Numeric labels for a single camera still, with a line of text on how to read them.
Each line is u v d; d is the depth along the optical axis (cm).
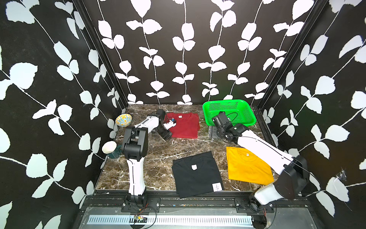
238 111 117
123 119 110
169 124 93
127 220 70
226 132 58
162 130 90
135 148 57
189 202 76
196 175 85
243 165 88
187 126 107
